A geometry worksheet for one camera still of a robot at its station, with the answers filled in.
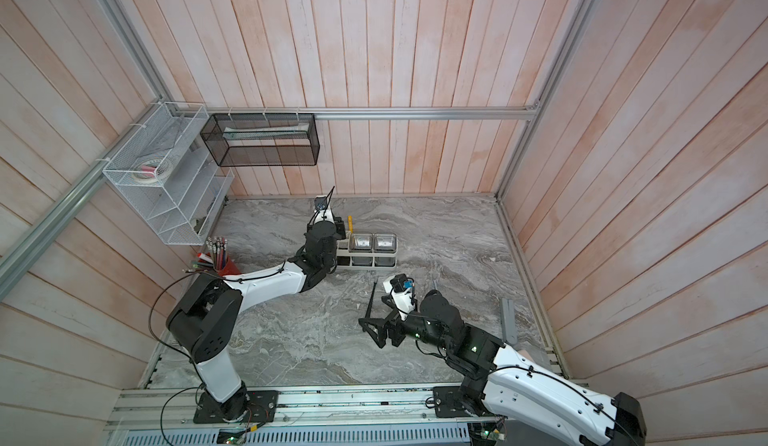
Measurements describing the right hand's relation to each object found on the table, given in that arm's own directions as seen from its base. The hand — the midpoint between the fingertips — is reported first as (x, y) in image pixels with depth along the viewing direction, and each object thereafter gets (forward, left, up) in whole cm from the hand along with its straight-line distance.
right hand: (372, 309), depth 70 cm
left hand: (+30, +14, +1) cm, 33 cm away
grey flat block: (+4, -39, -19) cm, 44 cm away
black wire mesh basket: (+60, +42, +7) cm, 73 cm away
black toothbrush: (+12, +2, -20) cm, 23 cm away
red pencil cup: (+16, +45, -8) cm, 49 cm away
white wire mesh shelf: (+23, +52, +11) cm, 58 cm away
